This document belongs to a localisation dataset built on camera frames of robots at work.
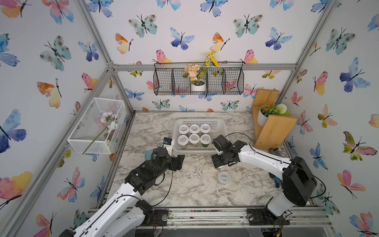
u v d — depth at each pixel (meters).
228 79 0.99
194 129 1.00
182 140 0.94
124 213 0.58
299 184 0.44
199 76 0.87
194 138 0.97
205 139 0.95
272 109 0.88
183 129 1.00
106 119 0.74
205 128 1.02
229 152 0.62
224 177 0.81
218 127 1.05
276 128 0.83
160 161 0.55
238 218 0.74
